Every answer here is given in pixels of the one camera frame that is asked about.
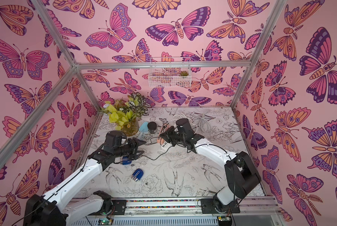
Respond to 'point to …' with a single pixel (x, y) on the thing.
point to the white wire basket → (170, 72)
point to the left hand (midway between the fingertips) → (147, 144)
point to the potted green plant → (125, 113)
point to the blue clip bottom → (137, 174)
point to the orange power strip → (160, 141)
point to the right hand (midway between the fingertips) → (159, 132)
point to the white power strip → (165, 145)
